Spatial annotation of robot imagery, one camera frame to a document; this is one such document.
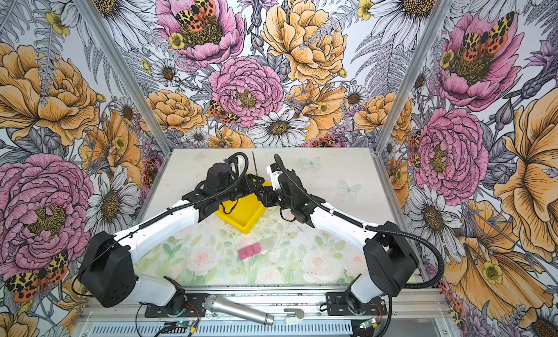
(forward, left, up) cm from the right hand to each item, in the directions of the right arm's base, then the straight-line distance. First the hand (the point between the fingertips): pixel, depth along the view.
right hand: (257, 197), depth 81 cm
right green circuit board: (-37, -37, -19) cm, 56 cm away
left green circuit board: (-36, +27, -21) cm, 49 cm away
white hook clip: (-35, -12, -17) cm, 40 cm away
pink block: (-13, +4, -17) cm, 22 cm away
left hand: (+3, -1, +2) cm, 4 cm away
